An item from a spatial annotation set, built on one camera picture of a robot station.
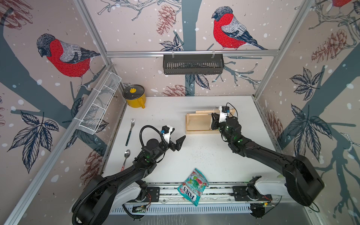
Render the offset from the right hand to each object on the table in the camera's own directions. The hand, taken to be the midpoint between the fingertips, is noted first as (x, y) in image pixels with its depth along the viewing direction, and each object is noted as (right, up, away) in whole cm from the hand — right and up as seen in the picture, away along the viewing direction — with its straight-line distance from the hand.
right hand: (213, 112), depth 82 cm
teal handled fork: (-57, -9, +21) cm, 61 cm away
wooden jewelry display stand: (-5, -9, +22) cm, 25 cm away
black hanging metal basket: (-10, +36, +21) cm, 43 cm away
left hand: (-19, -11, -5) cm, 23 cm away
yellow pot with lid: (-56, +12, +24) cm, 63 cm away
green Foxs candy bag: (-13, -39, -10) cm, 42 cm away
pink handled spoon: (-54, -27, +6) cm, 61 cm away
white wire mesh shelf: (-74, -6, 0) cm, 75 cm away
